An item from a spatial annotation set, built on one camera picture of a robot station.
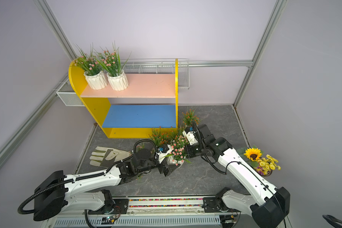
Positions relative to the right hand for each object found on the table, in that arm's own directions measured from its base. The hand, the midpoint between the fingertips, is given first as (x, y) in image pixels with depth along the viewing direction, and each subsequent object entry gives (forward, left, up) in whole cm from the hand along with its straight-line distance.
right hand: (182, 150), depth 74 cm
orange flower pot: (+25, -5, -3) cm, 26 cm away
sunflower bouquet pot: (-11, -35, +7) cm, 38 cm away
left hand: (-4, +4, -1) cm, 6 cm away
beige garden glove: (+5, +49, -18) cm, 52 cm away
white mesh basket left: (+25, +63, +16) cm, 70 cm away
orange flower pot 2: (+10, +12, -4) cm, 16 cm away
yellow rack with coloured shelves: (+55, +27, -20) cm, 65 cm away
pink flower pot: (-6, +3, +8) cm, 10 cm away
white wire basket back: (+53, +11, +18) cm, 57 cm away
